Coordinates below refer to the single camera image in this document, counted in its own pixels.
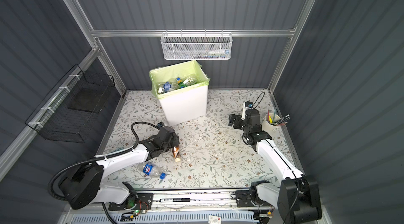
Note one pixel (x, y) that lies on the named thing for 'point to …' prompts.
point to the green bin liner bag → (181, 70)
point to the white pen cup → (271, 124)
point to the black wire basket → (69, 111)
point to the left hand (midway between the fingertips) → (177, 138)
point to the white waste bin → (186, 104)
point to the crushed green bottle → (180, 83)
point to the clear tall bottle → (191, 80)
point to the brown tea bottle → (175, 154)
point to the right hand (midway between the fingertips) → (239, 117)
